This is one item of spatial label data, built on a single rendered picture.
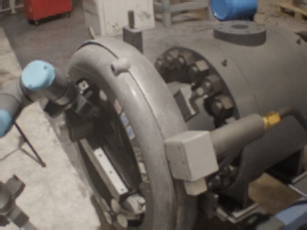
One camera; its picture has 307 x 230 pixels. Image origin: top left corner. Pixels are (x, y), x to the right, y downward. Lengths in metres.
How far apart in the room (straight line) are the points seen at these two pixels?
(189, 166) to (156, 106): 0.19
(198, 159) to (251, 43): 0.64
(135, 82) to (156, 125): 0.13
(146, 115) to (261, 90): 0.48
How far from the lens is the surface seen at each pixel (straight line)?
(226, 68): 1.36
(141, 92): 1.09
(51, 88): 1.17
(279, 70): 1.48
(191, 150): 0.98
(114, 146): 1.43
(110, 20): 5.15
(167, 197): 1.11
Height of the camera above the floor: 1.31
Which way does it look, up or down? 26 degrees down
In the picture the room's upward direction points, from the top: 6 degrees counter-clockwise
